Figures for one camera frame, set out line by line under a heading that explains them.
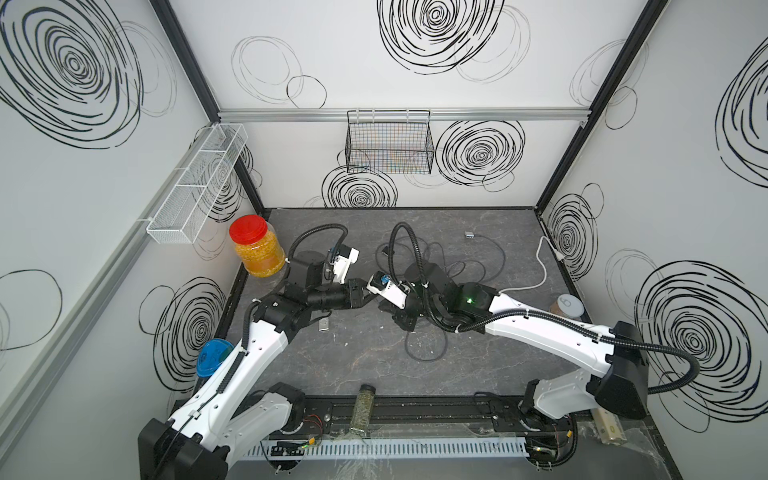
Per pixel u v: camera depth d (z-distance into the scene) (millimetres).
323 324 888
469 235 1112
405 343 864
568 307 874
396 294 608
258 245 913
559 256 1090
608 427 692
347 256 666
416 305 608
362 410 718
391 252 1063
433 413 755
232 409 429
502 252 1079
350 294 621
